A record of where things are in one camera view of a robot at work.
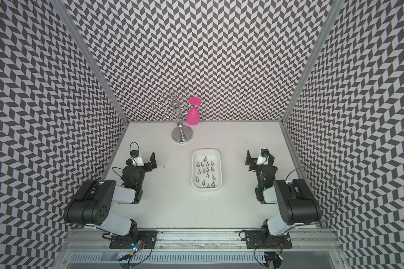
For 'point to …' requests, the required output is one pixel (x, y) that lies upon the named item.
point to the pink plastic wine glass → (193, 116)
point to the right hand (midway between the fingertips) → (257, 152)
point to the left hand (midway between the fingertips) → (146, 154)
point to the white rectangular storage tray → (206, 169)
